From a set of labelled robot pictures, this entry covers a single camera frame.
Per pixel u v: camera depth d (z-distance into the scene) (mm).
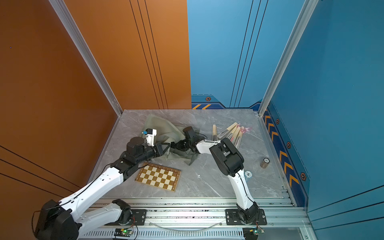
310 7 696
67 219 391
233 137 1046
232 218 725
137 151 597
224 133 1054
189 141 808
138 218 738
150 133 711
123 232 710
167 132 806
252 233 698
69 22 740
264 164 879
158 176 847
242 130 1060
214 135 1052
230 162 570
